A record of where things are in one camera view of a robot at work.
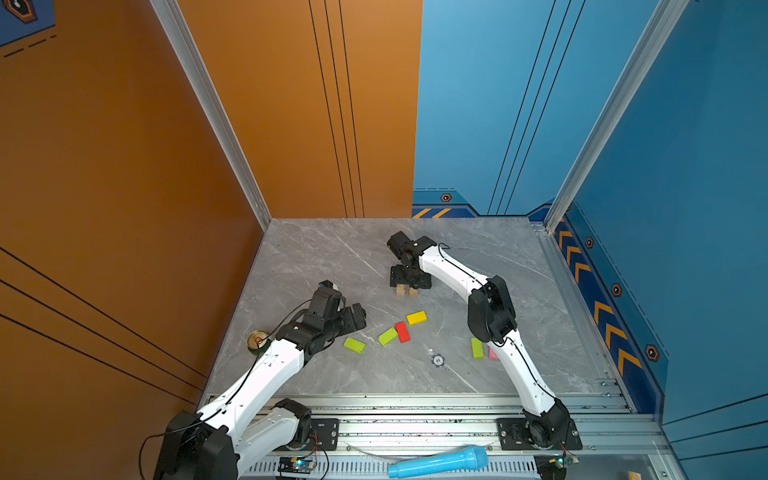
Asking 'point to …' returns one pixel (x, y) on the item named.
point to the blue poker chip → (438, 360)
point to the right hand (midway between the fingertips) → (402, 285)
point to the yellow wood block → (417, 317)
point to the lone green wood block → (355, 345)
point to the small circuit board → (297, 464)
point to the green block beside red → (387, 336)
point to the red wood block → (403, 333)
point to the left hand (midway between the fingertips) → (354, 313)
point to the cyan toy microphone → (473, 458)
